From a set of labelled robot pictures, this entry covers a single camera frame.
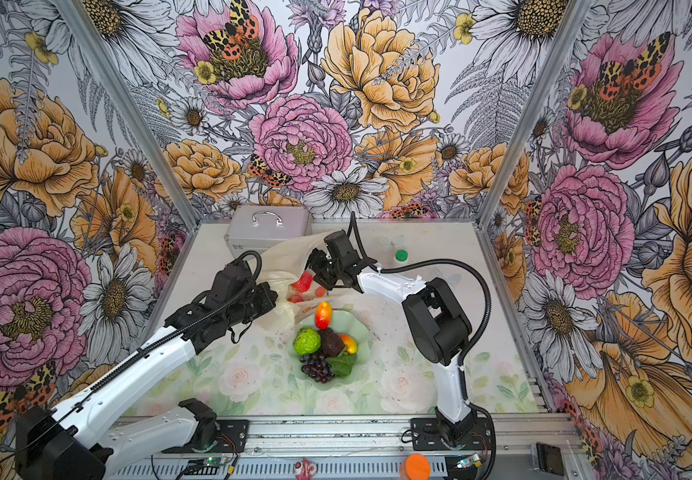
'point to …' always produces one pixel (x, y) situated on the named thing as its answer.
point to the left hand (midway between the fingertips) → (277, 303)
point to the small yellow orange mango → (351, 344)
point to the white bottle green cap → (397, 245)
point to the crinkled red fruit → (304, 284)
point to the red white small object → (304, 469)
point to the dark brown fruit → (332, 343)
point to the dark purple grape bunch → (317, 366)
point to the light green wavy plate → (345, 322)
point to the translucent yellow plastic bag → (297, 299)
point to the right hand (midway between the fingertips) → (303, 276)
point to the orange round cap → (415, 467)
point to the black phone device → (547, 458)
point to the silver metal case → (257, 228)
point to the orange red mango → (323, 315)
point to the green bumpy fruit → (306, 341)
